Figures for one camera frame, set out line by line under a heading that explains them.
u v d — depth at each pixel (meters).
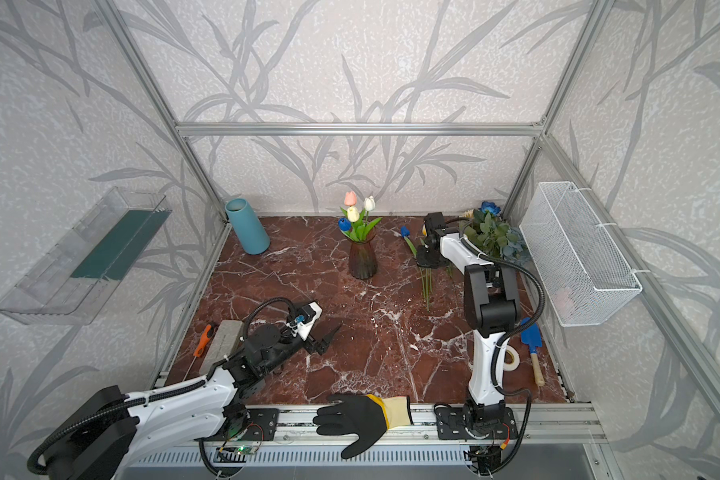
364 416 0.74
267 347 0.60
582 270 0.62
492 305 0.54
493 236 1.01
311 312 0.67
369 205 0.86
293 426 0.75
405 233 1.13
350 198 0.85
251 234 1.01
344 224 0.79
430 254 0.89
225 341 0.85
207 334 0.87
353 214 0.79
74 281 0.63
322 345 0.72
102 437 0.41
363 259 0.95
